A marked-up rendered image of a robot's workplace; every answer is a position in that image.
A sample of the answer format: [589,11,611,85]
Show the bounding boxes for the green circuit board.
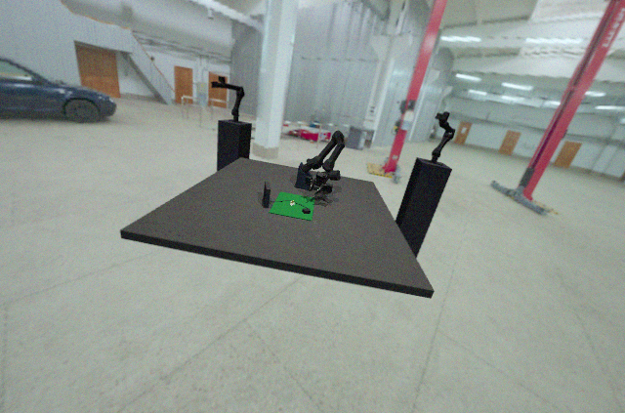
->
[269,192,315,221]

